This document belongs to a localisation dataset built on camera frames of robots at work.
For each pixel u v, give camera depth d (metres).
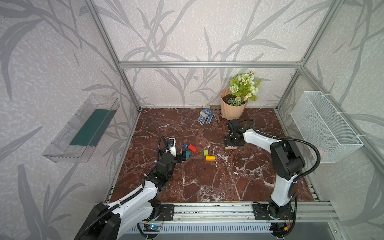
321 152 0.72
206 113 1.15
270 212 0.65
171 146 0.70
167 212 0.73
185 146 0.97
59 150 0.58
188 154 0.94
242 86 0.96
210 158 0.92
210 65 0.96
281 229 0.70
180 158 0.74
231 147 0.96
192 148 0.96
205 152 0.94
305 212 0.75
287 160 0.50
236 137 0.72
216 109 1.16
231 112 1.04
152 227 0.71
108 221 0.40
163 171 0.62
